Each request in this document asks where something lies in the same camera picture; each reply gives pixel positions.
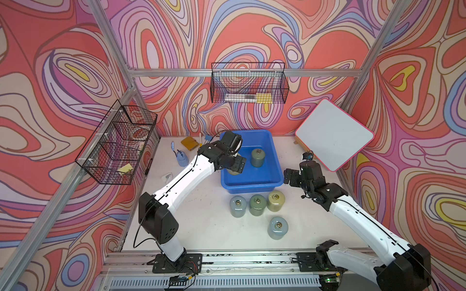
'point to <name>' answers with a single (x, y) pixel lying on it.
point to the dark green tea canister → (257, 204)
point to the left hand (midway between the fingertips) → (237, 162)
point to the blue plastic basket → (254, 179)
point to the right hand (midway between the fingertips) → (295, 177)
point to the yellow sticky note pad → (190, 143)
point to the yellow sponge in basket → (125, 168)
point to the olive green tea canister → (258, 156)
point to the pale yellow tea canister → (233, 173)
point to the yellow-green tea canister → (276, 199)
